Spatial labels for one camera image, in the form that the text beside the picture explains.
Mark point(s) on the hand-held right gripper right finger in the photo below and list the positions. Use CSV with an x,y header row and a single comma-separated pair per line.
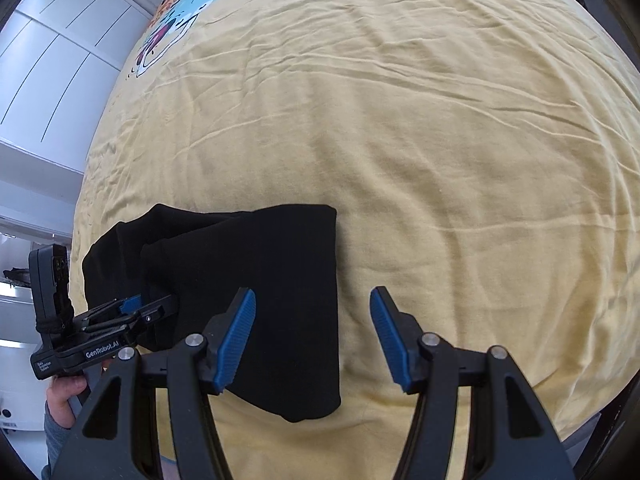
x,y
390,340

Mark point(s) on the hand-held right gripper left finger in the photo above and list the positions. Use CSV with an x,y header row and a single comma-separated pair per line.
x,y
235,345

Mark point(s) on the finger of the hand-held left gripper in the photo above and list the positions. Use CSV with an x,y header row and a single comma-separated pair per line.
x,y
150,316
131,303

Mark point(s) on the black pants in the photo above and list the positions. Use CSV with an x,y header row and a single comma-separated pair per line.
x,y
290,270

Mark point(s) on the person's left forearm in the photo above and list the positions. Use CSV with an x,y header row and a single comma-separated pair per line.
x,y
55,445

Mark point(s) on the person's left hand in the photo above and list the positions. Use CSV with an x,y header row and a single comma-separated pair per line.
x,y
60,397

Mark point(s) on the yellow printed blanket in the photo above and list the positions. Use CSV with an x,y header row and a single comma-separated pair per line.
x,y
425,160

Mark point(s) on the white wardrobe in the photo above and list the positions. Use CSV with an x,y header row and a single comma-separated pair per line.
x,y
60,60

